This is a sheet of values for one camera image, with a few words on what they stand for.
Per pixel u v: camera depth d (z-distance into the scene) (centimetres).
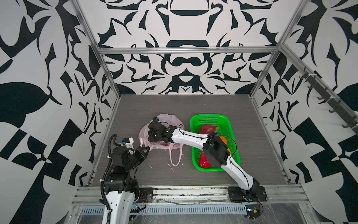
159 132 71
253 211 71
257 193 64
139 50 92
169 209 71
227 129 92
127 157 60
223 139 89
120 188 51
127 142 70
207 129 91
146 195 74
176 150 80
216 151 58
